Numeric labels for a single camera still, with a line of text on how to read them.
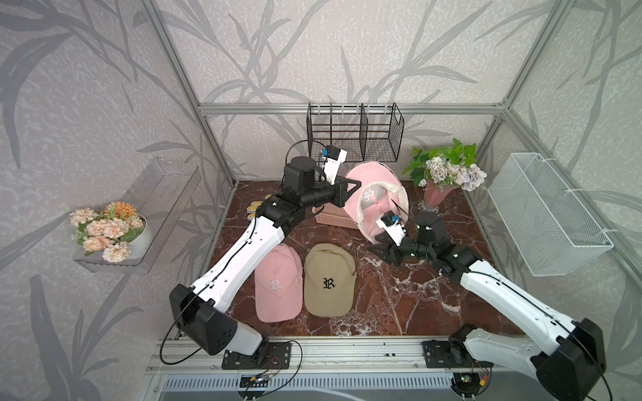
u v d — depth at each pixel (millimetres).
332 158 581
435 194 964
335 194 600
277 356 735
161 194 741
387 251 651
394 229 642
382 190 722
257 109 936
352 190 666
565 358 373
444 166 845
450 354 675
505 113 943
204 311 390
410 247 643
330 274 813
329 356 749
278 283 805
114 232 505
